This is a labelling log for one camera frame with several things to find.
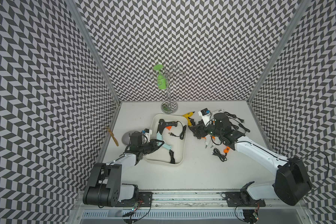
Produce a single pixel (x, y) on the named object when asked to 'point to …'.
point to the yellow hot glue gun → (187, 115)
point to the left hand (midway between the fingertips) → (163, 143)
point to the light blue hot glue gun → (159, 137)
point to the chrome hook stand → (167, 77)
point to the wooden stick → (114, 137)
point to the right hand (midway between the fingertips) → (194, 127)
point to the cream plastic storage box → (175, 137)
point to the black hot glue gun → (163, 124)
